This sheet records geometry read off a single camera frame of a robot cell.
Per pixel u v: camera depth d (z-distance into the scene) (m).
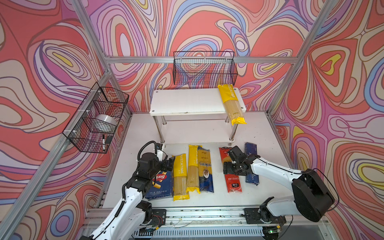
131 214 0.59
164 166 0.72
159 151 0.69
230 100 0.75
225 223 0.72
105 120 0.73
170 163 0.73
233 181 0.82
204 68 0.97
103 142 0.72
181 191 0.80
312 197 0.42
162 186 0.77
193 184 0.82
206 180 0.83
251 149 0.96
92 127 0.72
